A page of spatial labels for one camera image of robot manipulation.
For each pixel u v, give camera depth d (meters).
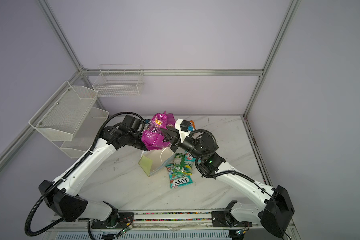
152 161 0.67
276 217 0.38
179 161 0.91
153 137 0.58
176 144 0.54
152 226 0.73
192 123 1.15
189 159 0.93
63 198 0.38
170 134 0.57
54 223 0.43
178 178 0.86
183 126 0.49
